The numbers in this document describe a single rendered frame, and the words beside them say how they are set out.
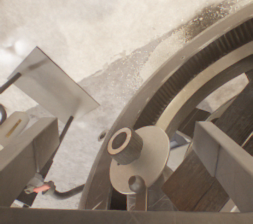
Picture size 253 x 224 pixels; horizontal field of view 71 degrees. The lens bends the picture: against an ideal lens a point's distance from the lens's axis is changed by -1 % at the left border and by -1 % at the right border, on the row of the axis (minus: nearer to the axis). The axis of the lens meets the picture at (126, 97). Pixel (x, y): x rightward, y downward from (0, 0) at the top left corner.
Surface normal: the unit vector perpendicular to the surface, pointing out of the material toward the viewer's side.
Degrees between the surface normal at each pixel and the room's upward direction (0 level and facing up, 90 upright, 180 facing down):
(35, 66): 0
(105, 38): 0
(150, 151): 90
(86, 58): 0
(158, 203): 90
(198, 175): 90
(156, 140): 90
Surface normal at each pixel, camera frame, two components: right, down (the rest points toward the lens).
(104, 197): -0.63, -0.66
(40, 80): -0.12, 0.61
